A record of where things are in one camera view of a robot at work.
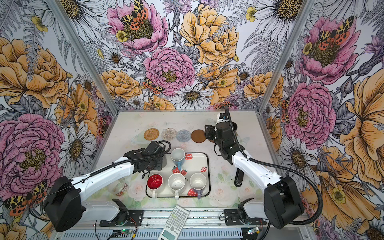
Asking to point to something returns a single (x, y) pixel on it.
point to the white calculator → (174, 227)
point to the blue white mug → (178, 156)
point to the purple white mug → (198, 181)
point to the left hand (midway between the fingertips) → (156, 167)
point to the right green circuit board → (255, 230)
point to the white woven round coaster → (169, 134)
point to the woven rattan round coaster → (151, 134)
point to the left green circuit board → (123, 233)
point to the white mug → (176, 182)
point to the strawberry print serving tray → (194, 163)
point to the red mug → (154, 181)
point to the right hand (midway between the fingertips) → (208, 130)
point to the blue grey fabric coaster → (183, 135)
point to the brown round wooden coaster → (211, 140)
